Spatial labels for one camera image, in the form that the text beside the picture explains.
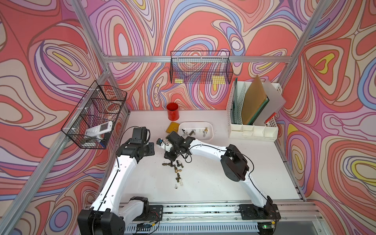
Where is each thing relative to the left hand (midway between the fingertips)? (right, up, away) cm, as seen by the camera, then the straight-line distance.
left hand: (149, 148), depth 80 cm
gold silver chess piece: (+35, +9, +27) cm, 45 cm away
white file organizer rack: (+56, +9, +24) cm, 62 cm away
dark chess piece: (+23, +7, +25) cm, 35 cm away
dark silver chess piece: (+10, -12, +10) cm, 18 cm away
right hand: (+9, -8, +10) cm, 16 cm away
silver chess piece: (+33, +6, +25) cm, 42 cm away
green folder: (+66, +20, +13) cm, 70 cm away
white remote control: (-17, +12, -12) cm, 24 cm away
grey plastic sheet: (+73, +27, +5) cm, 78 cm away
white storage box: (+31, +8, +28) cm, 42 cm away
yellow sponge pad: (+10, +11, +28) cm, 32 cm away
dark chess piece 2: (+16, -12, +11) cm, 23 cm away
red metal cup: (+10, +22, +28) cm, 37 cm away
